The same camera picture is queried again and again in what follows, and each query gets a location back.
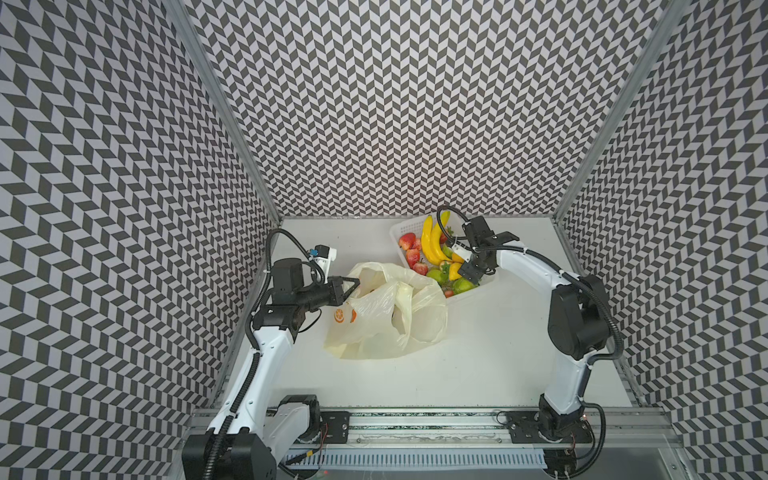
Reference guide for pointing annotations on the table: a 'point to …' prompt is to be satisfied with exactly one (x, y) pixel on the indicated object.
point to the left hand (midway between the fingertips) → (358, 283)
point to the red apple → (407, 240)
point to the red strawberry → (421, 268)
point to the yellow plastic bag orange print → (391, 310)
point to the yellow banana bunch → (431, 245)
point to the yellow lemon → (454, 267)
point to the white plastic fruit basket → (415, 226)
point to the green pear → (463, 284)
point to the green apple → (439, 275)
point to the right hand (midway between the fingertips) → (477, 267)
